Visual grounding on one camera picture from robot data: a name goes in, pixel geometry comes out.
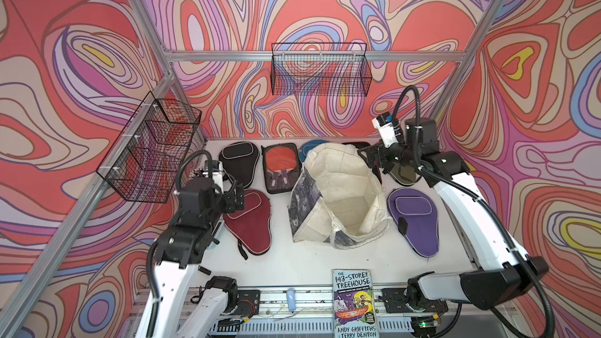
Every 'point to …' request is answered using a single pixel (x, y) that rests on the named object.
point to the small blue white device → (291, 299)
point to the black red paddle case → (358, 144)
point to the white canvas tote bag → (337, 199)
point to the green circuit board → (229, 325)
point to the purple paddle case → (414, 211)
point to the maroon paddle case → (250, 228)
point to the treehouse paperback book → (353, 304)
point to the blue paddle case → (307, 145)
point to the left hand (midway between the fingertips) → (229, 185)
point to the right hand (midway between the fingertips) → (372, 151)
